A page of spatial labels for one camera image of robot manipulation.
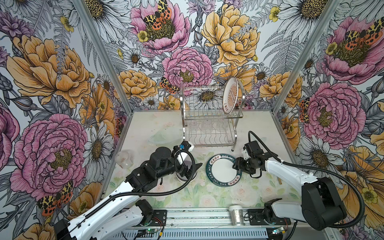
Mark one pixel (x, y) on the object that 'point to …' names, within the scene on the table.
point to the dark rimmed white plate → (221, 162)
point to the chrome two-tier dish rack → (204, 122)
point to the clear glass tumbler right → (222, 125)
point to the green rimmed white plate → (224, 179)
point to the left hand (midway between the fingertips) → (192, 160)
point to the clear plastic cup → (124, 159)
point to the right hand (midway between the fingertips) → (237, 172)
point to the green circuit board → (151, 230)
